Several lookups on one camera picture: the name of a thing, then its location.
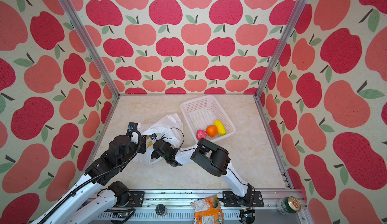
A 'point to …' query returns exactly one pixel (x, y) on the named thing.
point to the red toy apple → (201, 134)
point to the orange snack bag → (208, 210)
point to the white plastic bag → (169, 128)
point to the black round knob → (160, 209)
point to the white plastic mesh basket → (200, 113)
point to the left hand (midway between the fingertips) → (148, 135)
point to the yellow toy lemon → (220, 128)
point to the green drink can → (288, 205)
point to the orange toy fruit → (211, 130)
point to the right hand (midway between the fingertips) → (156, 142)
